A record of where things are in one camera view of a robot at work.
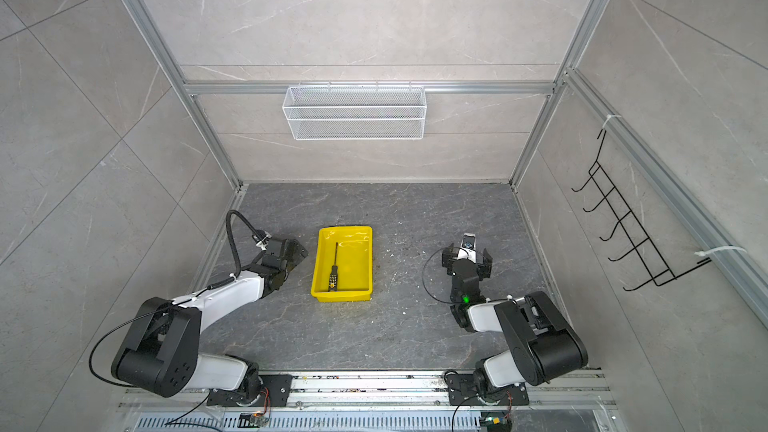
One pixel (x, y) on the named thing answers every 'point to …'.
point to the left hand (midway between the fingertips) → (292, 245)
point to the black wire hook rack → (643, 250)
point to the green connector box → (496, 420)
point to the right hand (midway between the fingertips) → (469, 245)
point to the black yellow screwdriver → (334, 280)
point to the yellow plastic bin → (355, 264)
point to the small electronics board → (255, 419)
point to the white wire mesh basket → (354, 113)
